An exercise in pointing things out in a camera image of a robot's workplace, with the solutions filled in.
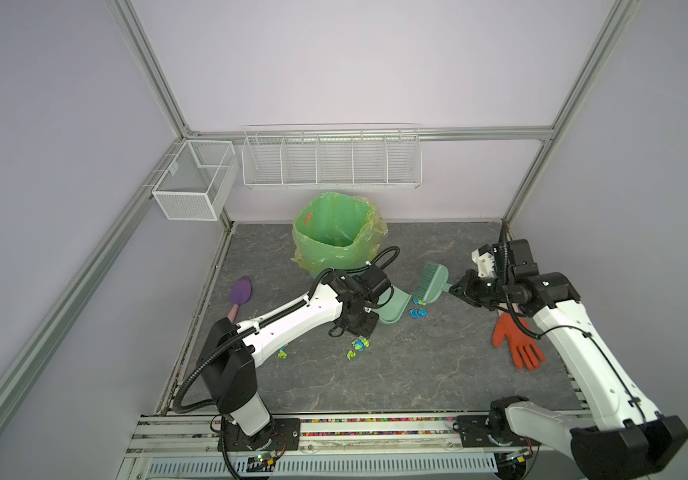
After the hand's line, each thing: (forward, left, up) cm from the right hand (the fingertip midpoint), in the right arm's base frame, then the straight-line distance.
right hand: (452, 292), depth 75 cm
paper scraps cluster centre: (-5, +24, -22) cm, 33 cm away
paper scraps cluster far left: (-8, +46, -21) cm, 51 cm away
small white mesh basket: (+45, +80, +2) cm, 91 cm away
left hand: (-7, +23, -9) cm, 26 cm away
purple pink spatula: (+14, +65, -22) cm, 70 cm away
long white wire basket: (+47, +31, +9) cm, 57 cm away
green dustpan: (+1, +13, -11) cm, 18 cm away
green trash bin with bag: (+33, +31, -12) cm, 47 cm away
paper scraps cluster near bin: (+5, +5, -20) cm, 22 cm away
